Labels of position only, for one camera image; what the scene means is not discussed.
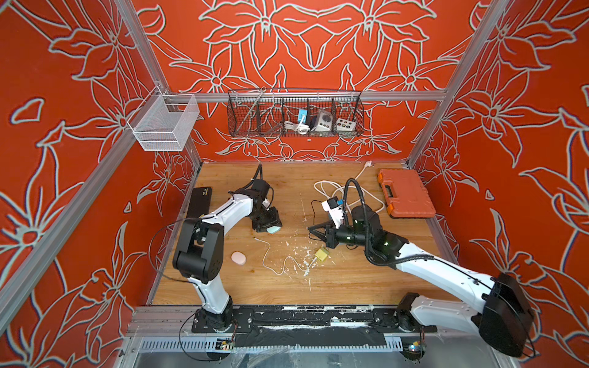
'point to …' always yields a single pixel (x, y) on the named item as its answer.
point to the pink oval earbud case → (238, 257)
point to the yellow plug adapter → (322, 254)
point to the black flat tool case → (200, 202)
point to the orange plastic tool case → (406, 194)
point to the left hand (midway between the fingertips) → (277, 224)
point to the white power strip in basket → (324, 122)
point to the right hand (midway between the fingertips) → (307, 232)
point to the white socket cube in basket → (343, 124)
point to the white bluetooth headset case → (272, 230)
